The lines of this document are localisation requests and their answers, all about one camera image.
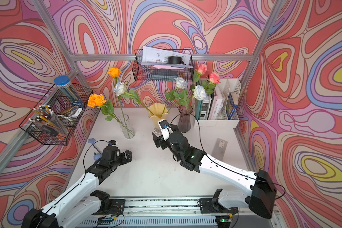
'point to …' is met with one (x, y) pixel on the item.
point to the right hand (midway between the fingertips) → (162, 132)
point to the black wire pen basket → (62, 107)
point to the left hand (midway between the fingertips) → (127, 154)
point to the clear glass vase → (126, 126)
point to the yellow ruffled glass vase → (156, 111)
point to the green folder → (198, 107)
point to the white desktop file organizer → (229, 116)
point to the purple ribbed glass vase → (184, 124)
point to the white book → (217, 105)
